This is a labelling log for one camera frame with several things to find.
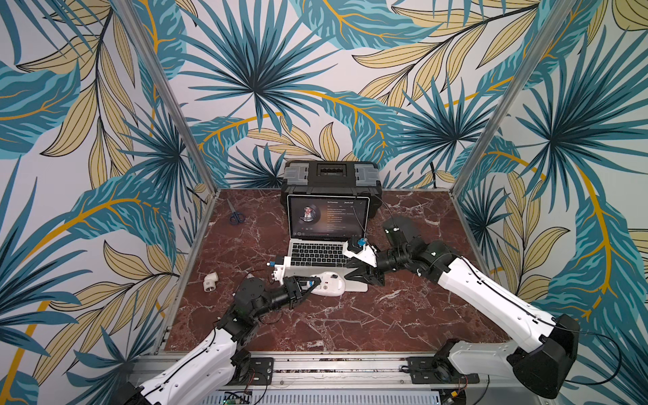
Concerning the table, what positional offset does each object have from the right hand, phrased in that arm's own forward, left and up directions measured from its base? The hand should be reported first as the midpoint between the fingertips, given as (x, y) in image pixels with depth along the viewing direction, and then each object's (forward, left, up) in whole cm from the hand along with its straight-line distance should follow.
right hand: (348, 267), depth 71 cm
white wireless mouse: (-4, +5, -3) cm, 7 cm away
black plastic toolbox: (+42, +2, -5) cm, 42 cm away
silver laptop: (+25, +8, -15) cm, 30 cm away
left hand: (-4, +8, -3) cm, 10 cm away
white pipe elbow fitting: (+5, +46, -19) cm, 50 cm away
